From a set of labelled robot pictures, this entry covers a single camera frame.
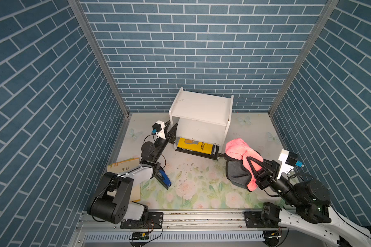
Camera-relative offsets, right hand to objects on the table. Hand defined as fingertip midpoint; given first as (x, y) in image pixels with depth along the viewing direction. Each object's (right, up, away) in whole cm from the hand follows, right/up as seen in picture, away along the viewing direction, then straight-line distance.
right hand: (251, 158), depth 52 cm
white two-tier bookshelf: (-16, +16, +21) cm, 31 cm away
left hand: (-28, +12, +24) cm, 39 cm away
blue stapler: (-38, -18, +36) cm, 56 cm away
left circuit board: (-45, -41, +20) cm, 64 cm away
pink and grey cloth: (-4, -4, +4) cm, 7 cm away
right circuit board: (+17, -41, +18) cm, 47 cm away
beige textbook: (-66, -14, +39) cm, 78 cm away
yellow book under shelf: (-20, 0, +39) cm, 44 cm away
